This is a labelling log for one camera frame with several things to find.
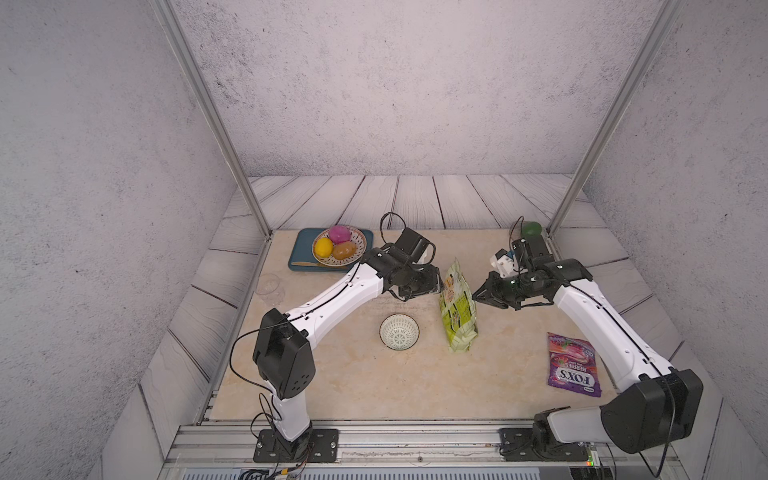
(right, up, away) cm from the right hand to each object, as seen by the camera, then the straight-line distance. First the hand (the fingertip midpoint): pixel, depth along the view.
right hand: (477, 296), depth 77 cm
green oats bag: (-3, -5, +7) cm, 9 cm away
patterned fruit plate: (-35, +17, +39) cm, 55 cm away
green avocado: (+31, +20, +38) cm, 53 cm away
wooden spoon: (-50, +7, +33) cm, 61 cm away
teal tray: (-56, +12, +38) cm, 69 cm away
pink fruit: (-42, +18, +36) cm, 58 cm away
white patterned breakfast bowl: (-20, -13, +15) cm, 28 cm away
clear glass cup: (-63, -1, +24) cm, 67 cm away
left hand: (-8, +1, +2) cm, 8 cm away
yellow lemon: (-47, +13, +34) cm, 59 cm away
